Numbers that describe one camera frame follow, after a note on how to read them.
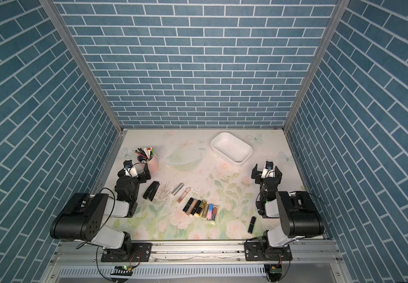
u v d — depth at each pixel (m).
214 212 0.84
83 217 0.46
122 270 0.72
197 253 0.75
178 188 0.91
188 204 0.86
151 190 0.91
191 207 0.85
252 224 0.81
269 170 0.75
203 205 0.85
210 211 0.83
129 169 0.75
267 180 0.80
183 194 0.90
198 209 0.84
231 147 1.11
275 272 0.73
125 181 0.67
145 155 0.94
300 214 0.46
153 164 0.93
